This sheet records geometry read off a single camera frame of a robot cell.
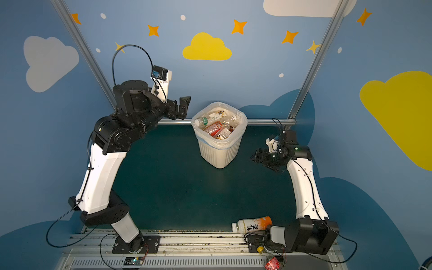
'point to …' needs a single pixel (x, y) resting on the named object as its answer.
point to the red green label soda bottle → (214, 129)
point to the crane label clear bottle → (220, 113)
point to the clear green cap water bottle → (227, 122)
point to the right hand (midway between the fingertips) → (260, 159)
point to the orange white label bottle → (248, 225)
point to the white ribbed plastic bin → (219, 158)
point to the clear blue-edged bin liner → (205, 139)
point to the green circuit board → (134, 261)
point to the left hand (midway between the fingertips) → (180, 92)
